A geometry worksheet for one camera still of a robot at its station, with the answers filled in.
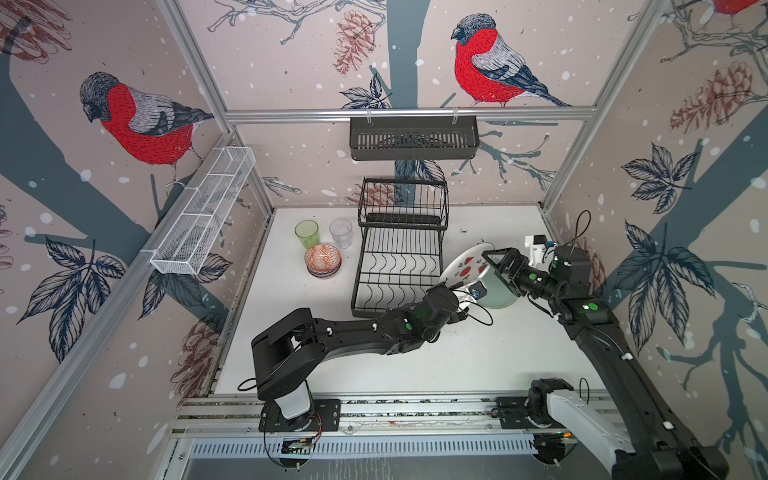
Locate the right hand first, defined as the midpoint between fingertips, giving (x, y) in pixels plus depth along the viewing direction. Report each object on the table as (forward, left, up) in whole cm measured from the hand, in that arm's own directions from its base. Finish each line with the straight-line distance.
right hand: (486, 264), depth 74 cm
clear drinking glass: (+28, +46, -20) cm, 57 cm away
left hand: (-3, +6, -5) cm, 8 cm away
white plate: (+6, +3, -9) cm, 12 cm away
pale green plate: (-5, -4, -7) cm, 9 cm away
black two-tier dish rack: (+19, +23, -21) cm, 37 cm away
